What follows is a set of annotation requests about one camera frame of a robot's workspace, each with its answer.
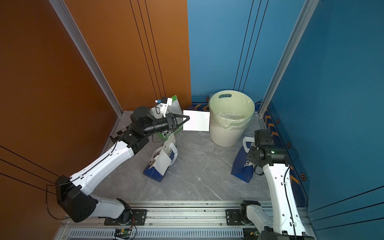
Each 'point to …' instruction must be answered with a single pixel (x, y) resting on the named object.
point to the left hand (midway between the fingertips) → (189, 117)
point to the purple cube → (191, 107)
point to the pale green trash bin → (230, 111)
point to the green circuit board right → (251, 233)
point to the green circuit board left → (123, 233)
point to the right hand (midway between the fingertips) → (255, 156)
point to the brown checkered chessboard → (120, 127)
